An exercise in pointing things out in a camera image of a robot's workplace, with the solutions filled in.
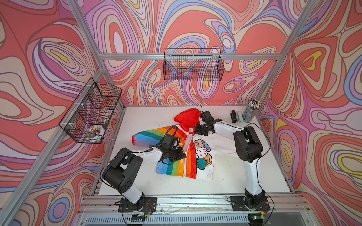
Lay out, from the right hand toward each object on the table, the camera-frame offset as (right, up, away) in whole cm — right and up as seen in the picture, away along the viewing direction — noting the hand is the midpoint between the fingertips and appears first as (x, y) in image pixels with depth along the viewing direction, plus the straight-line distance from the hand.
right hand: (195, 134), depth 101 cm
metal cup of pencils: (+40, +20, -5) cm, 45 cm away
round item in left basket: (-54, +5, -30) cm, 62 cm away
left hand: (-6, -13, -14) cm, 20 cm away
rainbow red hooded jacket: (+2, -10, -10) cm, 14 cm away
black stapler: (+31, +13, +7) cm, 34 cm away
